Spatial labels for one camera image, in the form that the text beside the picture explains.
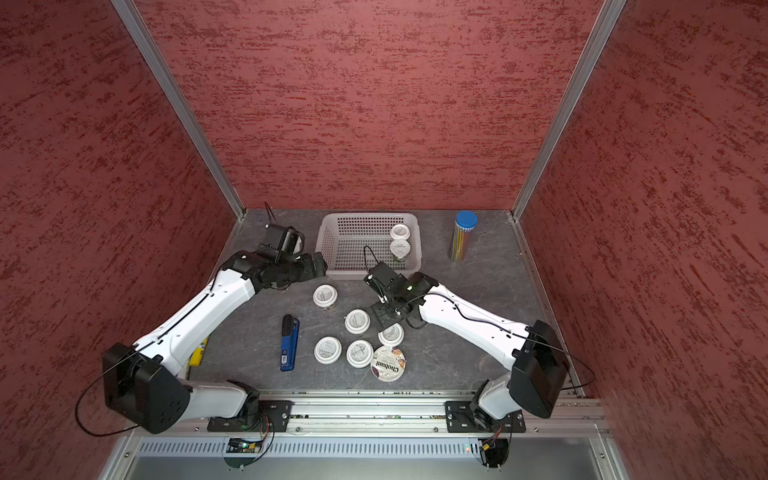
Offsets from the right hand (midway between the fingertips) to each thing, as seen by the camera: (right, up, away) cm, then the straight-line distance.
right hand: (390, 317), depth 79 cm
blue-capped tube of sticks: (+24, +27, +14) cm, 39 cm away
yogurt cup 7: (-8, -9, -1) cm, 13 cm away
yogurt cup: (-21, +4, +11) cm, 23 cm away
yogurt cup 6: (-17, -9, 0) cm, 19 cm away
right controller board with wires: (+26, -32, -7) cm, 42 cm away
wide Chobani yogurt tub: (0, -12, -1) cm, 12 cm away
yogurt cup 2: (-10, -3, +6) cm, 12 cm away
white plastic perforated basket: (-15, +20, +31) cm, 40 cm away
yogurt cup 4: (+3, +18, +22) cm, 29 cm away
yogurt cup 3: (+3, +24, +25) cm, 35 cm away
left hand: (-22, +11, +3) cm, 25 cm away
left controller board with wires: (-37, -30, -7) cm, 48 cm away
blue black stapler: (-29, -9, +5) cm, 31 cm away
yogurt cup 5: (+1, -6, +2) cm, 6 cm away
